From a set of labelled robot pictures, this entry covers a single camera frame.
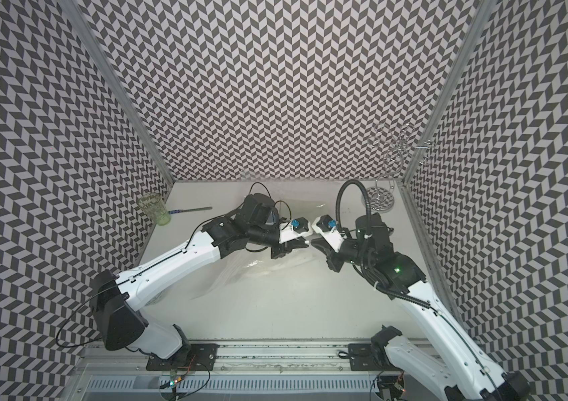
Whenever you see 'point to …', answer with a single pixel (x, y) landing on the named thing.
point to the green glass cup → (155, 206)
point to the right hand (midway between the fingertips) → (316, 246)
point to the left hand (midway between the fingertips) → (304, 244)
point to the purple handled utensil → (177, 210)
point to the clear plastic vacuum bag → (299, 274)
